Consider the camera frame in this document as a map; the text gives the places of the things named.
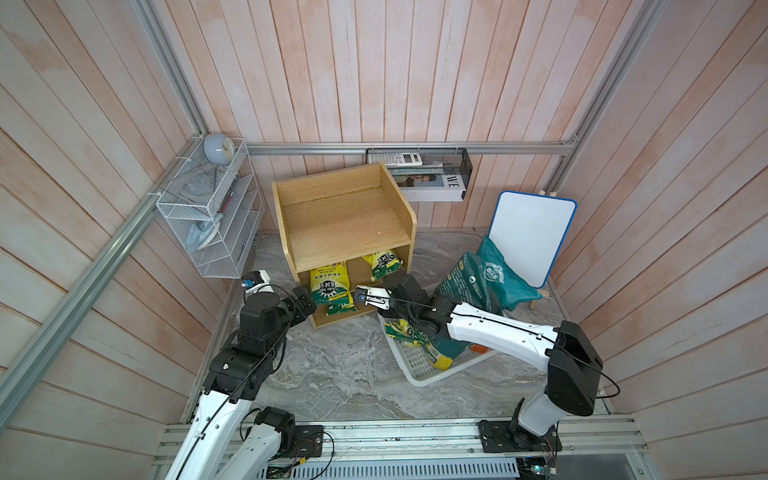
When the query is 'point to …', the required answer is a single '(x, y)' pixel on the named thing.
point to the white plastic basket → (417, 370)
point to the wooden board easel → (534, 303)
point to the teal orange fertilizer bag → (507, 286)
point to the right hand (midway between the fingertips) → (384, 281)
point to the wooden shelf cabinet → (347, 232)
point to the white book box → (430, 184)
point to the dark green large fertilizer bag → (467, 283)
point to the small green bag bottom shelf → (340, 303)
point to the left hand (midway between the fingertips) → (297, 297)
